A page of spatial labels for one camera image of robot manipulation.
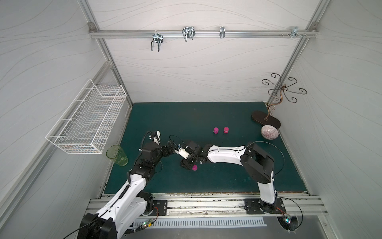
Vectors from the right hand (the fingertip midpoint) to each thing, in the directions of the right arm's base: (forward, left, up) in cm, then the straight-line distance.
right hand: (182, 161), depth 88 cm
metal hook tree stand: (+35, -59, 0) cm, 68 cm away
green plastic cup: (-2, +36, +11) cm, 38 cm away
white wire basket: (+3, +43, +30) cm, 53 cm away
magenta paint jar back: (+23, -21, -1) cm, 32 cm away
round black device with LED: (-27, -55, -5) cm, 62 cm away
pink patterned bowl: (+24, -58, -1) cm, 63 cm away
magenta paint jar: (+24, -28, -1) cm, 37 cm away
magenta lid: (-4, -7, -1) cm, 8 cm away
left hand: (+6, +8, +12) cm, 16 cm away
